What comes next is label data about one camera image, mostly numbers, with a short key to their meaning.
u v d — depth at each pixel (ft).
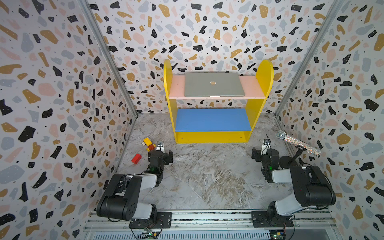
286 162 3.11
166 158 2.69
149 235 2.33
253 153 2.92
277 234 2.35
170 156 2.81
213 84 2.56
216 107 4.07
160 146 2.61
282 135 2.67
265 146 2.67
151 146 3.20
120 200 1.45
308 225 2.45
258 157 2.86
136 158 3.11
